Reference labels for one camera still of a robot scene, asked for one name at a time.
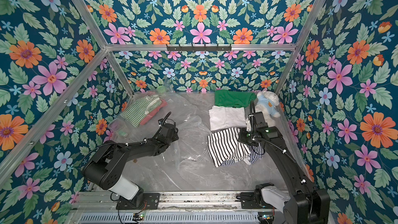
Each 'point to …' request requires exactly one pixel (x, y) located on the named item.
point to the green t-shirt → (233, 99)
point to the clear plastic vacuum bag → (193, 129)
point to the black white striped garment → (224, 148)
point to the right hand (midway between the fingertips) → (242, 135)
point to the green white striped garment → (134, 113)
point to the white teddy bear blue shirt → (266, 103)
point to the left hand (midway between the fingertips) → (176, 131)
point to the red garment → (145, 118)
